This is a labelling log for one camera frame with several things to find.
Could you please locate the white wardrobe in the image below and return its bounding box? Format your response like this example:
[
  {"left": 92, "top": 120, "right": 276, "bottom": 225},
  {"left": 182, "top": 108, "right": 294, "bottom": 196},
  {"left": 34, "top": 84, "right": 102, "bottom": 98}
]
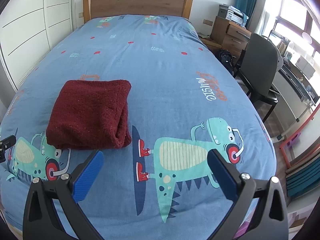
[{"left": 1, "top": 0, "right": 73, "bottom": 90}]

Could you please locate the white desk by window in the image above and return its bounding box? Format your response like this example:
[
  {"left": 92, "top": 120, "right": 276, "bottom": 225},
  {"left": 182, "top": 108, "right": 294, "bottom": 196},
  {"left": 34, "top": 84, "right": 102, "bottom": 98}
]
[{"left": 273, "top": 57, "right": 319, "bottom": 122}]

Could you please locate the black backpack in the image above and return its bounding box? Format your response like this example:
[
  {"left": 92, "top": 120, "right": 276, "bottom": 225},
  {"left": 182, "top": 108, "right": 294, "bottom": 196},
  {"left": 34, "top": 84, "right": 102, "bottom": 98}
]
[{"left": 215, "top": 49, "right": 234, "bottom": 75}]

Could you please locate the grey printer on cabinet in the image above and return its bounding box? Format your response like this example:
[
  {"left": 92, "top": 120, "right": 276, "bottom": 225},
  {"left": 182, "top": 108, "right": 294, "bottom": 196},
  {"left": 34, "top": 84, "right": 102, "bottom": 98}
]
[{"left": 217, "top": 4, "right": 248, "bottom": 27}]

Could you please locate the blue cartoon print bedsheet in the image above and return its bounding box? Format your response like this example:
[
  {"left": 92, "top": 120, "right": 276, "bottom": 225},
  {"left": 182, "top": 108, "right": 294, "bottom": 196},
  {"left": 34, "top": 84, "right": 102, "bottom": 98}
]
[{"left": 1, "top": 15, "right": 276, "bottom": 239}]

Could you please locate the wooden headboard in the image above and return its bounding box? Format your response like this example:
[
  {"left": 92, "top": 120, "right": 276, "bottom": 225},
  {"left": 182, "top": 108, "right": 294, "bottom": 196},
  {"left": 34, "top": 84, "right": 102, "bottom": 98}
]
[{"left": 82, "top": 0, "right": 193, "bottom": 23}]

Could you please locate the dark grey chair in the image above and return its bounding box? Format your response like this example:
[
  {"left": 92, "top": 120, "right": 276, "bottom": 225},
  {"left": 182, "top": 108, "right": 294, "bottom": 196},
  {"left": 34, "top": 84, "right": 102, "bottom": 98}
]
[{"left": 234, "top": 33, "right": 283, "bottom": 122}]

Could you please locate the dark red knit sweater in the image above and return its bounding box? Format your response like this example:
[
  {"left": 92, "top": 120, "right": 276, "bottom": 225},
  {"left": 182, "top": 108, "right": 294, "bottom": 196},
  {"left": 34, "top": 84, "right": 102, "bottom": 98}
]
[{"left": 46, "top": 80, "right": 131, "bottom": 150}]

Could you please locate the wooden drawer cabinet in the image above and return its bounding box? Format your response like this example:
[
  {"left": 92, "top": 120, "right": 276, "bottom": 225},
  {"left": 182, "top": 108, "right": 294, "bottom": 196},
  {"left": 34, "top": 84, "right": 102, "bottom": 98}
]
[{"left": 200, "top": 16, "right": 251, "bottom": 59}]

